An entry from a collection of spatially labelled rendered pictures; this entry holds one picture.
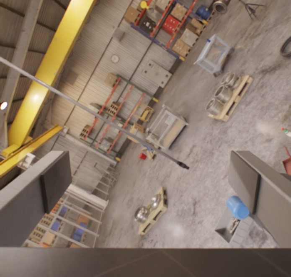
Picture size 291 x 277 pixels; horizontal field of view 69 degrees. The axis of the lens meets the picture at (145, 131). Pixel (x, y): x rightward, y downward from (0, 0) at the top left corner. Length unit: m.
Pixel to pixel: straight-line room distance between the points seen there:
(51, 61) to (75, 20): 2.36
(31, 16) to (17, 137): 6.24
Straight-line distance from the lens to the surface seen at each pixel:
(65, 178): 0.16
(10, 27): 12.14
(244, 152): 0.17
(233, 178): 0.17
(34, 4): 12.23
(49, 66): 12.28
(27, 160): 13.38
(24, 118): 13.24
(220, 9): 8.11
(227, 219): 3.78
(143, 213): 6.25
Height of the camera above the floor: 2.39
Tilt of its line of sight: 10 degrees down
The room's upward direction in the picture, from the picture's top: 59 degrees counter-clockwise
